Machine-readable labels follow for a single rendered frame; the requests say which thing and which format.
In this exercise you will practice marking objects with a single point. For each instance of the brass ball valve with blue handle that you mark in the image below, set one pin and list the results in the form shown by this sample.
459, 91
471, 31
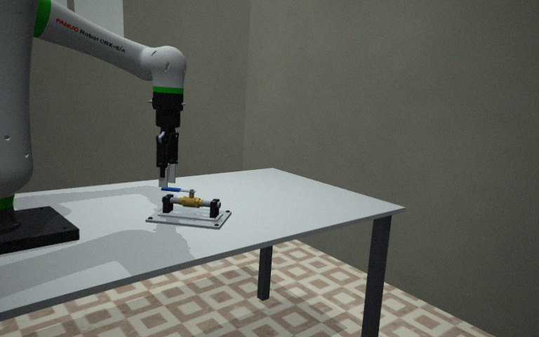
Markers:
191, 201

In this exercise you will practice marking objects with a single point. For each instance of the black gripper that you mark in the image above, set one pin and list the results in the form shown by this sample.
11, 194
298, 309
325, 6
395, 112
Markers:
167, 146

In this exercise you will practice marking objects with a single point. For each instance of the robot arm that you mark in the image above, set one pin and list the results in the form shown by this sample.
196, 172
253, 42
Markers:
59, 25

